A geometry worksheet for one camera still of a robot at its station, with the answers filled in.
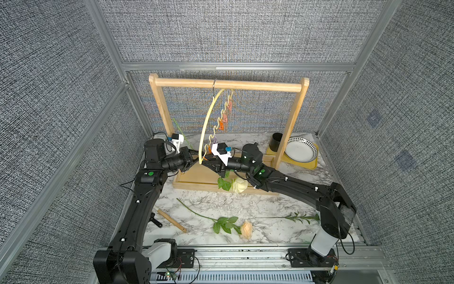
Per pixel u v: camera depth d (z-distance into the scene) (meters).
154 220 0.84
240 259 0.75
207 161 0.65
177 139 0.67
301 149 1.12
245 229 0.77
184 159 0.62
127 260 0.37
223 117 0.76
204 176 0.67
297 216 0.85
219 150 0.58
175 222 0.84
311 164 1.03
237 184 0.70
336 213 0.45
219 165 0.62
